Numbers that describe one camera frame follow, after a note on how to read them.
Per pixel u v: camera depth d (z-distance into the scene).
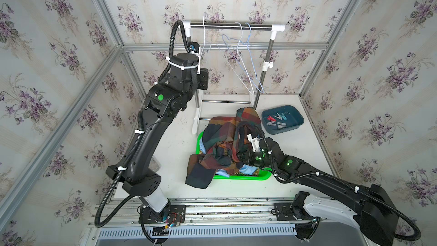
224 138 0.77
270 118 1.07
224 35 0.87
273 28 0.66
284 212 0.73
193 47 0.49
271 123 1.04
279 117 1.07
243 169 0.78
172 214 0.73
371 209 0.40
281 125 1.03
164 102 0.39
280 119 1.07
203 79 0.54
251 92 1.18
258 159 0.66
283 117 1.07
